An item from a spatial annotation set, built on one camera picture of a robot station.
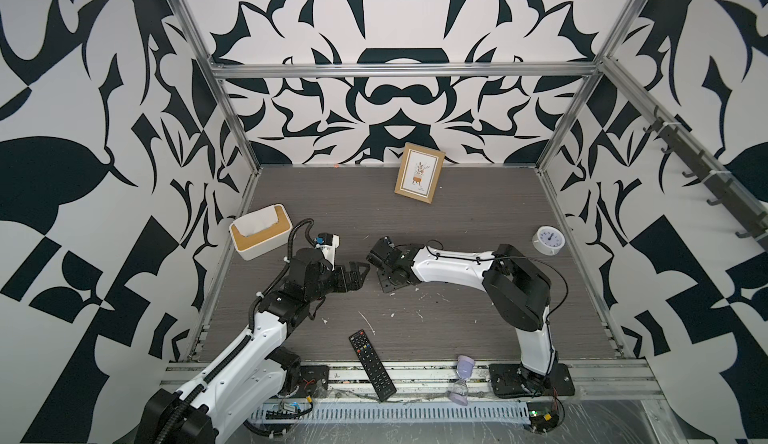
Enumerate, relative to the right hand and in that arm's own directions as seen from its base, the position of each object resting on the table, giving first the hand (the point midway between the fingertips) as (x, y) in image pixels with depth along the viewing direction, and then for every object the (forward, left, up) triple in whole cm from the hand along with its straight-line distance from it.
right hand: (389, 280), depth 91 cm
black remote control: (-26, +3, +2) cm, 26 cm away
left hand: (-1, +8, +13) cm, 15 cm away
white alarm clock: (+12, -51, +1) cm, 53 cm away
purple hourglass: (-28, -16, 0) cm, 33 cm away
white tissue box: (+14, +40, +6) cm, 43 cm away
